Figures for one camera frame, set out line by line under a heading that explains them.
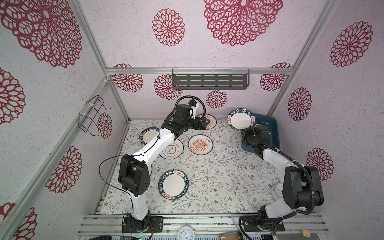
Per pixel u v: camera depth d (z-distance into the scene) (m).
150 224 0.73
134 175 0.47
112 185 0.48
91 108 0.77
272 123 1.17
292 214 0.53
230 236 0.67
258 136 0.70
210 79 0.97
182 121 0.64
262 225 0.68
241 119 0.97
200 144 1.04
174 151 1.00
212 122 1.19
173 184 0.86
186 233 0.69
